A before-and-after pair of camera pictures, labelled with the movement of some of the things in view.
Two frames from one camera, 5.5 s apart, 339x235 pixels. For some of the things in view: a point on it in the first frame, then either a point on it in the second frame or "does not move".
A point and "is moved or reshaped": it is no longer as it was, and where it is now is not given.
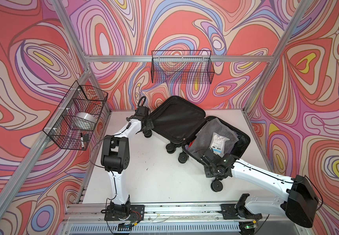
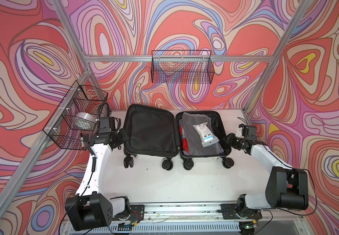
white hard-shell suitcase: [184, 127] is moved or reshaped
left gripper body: [148, 125] -> [120, 136]
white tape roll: [84, 121] does not move
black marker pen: [82, 140] does not move
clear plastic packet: [218, 143] -> [206, 137]
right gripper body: [209, 171] -> [235, 142]
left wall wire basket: [72, 125] does not move
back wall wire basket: [182, 66] does not move
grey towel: [201, 142] -> [186, 121]
